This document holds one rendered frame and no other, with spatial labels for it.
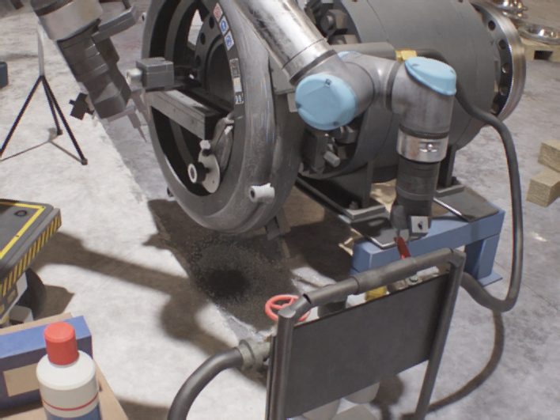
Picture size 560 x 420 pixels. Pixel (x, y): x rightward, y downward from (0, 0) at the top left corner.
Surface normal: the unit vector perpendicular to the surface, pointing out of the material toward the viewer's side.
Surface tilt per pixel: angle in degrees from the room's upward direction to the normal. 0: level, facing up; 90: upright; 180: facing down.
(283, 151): 96
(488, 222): 90
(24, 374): 103
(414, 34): 52
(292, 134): 89
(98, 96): 78
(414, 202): 99
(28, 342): 13
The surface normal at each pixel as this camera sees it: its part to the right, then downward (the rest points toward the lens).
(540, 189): -0.70, 0.28
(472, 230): 0.52, 0.40
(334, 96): -0.43, 0.43
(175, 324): 0.05, -0.90
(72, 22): 0.26, 0.45
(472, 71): 0.51, 0.17
